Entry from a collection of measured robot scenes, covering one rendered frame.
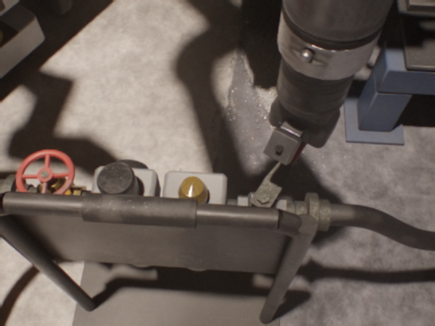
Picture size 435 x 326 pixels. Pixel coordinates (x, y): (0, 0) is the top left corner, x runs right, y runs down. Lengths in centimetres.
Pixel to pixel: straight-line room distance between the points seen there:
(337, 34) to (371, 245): 79
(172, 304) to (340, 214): 51
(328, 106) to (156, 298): 67
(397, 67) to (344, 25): 68
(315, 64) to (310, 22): 5
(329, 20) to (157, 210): 26
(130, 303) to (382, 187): 62
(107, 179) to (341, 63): 32
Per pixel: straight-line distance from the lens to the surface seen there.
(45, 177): 65
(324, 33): 43
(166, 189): 66
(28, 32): 136
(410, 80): 113
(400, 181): 125
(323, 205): 67
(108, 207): 54
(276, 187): 65
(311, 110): 53
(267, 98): 130
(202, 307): 107
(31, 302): 115
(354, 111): 130
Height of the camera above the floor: 106
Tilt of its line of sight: 62 degrees down
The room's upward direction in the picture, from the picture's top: straight up
